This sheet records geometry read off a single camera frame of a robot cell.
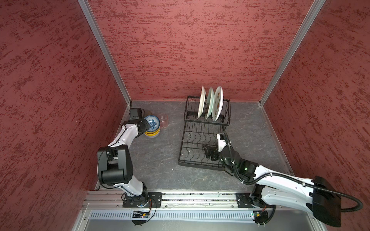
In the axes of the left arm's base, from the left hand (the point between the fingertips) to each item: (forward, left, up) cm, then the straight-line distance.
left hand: (146, 129), depth 92 cm
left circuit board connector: (-46, -3, -13) cm, 48 cm away
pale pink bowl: (-3, -4, -4) cm, 6 cm away
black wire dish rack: (+4, -36, -7) cm, 36 cm away
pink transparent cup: (+13, -9, -5) cm, 17 cm away
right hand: (-15, -39, +5) cm, 42 cm away
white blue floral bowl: (+6, -4, -1) cm, 7 cm away
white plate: (0, -35, +25) cm, 43 cm away
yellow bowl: (-2, -4, -2) cm, 5 cm away
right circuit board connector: (-46, -66, -11) cm, 81 cm away
